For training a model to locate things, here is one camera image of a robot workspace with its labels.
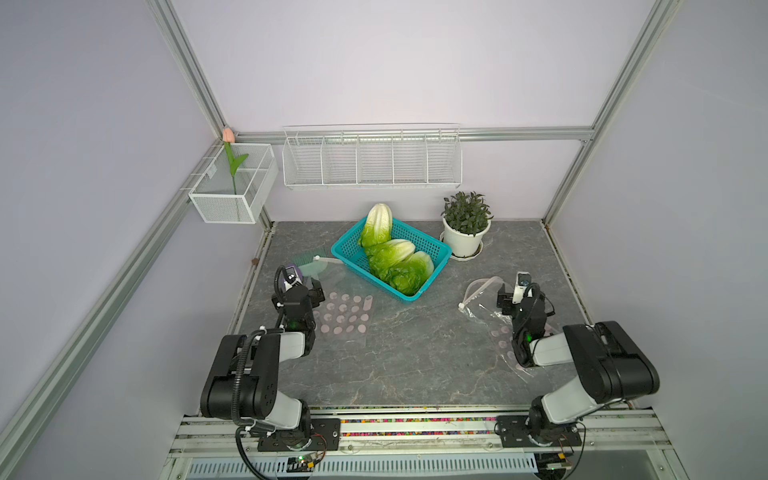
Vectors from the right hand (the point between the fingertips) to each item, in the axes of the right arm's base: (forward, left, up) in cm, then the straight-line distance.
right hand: (519, 284), depth 92 cm
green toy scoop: (+14, +67, -9) cm, 69 cm away
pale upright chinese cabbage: (+21, +45, +4) cm, 50 cm away
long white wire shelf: (+38, +46, +21) cm, 63 cm away
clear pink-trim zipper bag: (-5, +12, -6) cm, 14 cm away
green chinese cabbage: (+11, +43, +1) cm, 44 cm away
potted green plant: (+20, +15, +8) cm, 26 cm away
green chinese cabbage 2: (+2, +35, +1) cm, 35 cm away
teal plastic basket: (+17, +55, -4) cm, 58 cm away
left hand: (0, +69, +1) cm, 69 cm away
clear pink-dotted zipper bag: (-7, +54, -7) cm, 55 cm away
